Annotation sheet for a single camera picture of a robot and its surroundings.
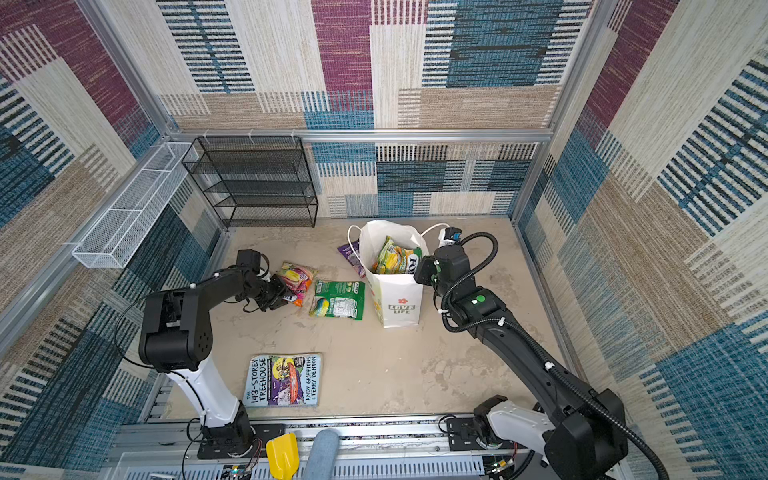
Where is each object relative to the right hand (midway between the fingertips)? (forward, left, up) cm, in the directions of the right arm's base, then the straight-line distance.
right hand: (422, 263), depth 79 cm
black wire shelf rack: (+44, +56, -6) cm, 72 cm away
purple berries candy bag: (+20, +21, -21) cm, 36 cm away
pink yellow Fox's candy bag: (+9, +38, -19) cm, 44 cm away
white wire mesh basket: (+2, +74, +11) cm, 74 cm away
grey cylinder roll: (-39, +25, -19) cm, 50 cm away
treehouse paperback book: (-22, +38, -21) cm, 49 cm away
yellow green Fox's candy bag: (+7, +6, -8) cm, 12 cm away
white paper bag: (-7, +7, -7) cm, 12 cm away
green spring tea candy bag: (+2, +25, -21) cm, 33 cm away
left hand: (+6, +40, -20) cm, 45 cm away
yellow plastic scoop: (-39, +35, -22) cm, 57 cm away
